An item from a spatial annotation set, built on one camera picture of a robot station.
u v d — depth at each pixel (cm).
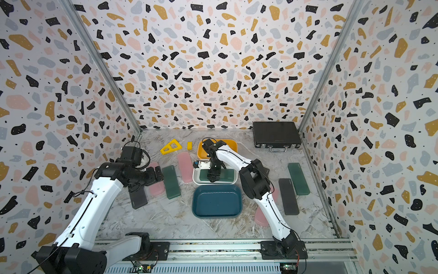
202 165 90
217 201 88
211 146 76
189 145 113
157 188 91
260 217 84
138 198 86
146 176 67
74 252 38
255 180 61
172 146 111
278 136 121
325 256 74
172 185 93
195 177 94
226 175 97
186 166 106
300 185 94
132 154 59
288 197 89
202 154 108
